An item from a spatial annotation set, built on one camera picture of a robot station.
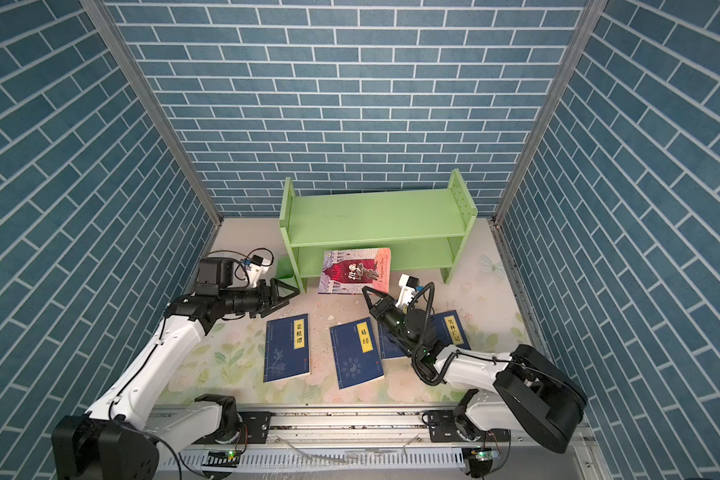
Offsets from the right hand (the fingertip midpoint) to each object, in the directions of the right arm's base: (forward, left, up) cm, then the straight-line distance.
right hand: (359, 287), depth 76 cm
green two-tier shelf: (+35, -18, -14) cm, 41 cm away
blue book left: (-10, +22, -21) cm, 31 cm away
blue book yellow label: (-10, +1, -20) cm, 22 cm away
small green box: (+9, +23, -6) cm, 26 cm away
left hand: (-4, +17, -1) cm, 17 cm away
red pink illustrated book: (+6, +4, -1) cm, 7 cm away
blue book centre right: (-7, -8, -21) cm, 24 cm away
